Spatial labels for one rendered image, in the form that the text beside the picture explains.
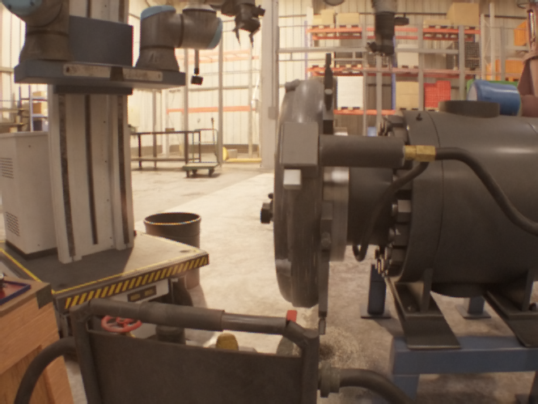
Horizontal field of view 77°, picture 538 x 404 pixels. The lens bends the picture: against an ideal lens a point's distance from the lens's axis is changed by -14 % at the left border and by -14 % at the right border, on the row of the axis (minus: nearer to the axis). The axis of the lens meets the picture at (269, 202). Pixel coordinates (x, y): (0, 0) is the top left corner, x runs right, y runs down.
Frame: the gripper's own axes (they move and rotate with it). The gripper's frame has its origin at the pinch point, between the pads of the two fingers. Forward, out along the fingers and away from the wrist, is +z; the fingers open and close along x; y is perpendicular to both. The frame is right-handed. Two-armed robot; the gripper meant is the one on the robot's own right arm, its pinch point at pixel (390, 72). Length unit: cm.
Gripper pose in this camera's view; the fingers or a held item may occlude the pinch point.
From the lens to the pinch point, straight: 144.1
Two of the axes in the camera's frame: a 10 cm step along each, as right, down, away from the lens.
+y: -9.7, 0.7, -2.2
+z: 0.1, 9.7, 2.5
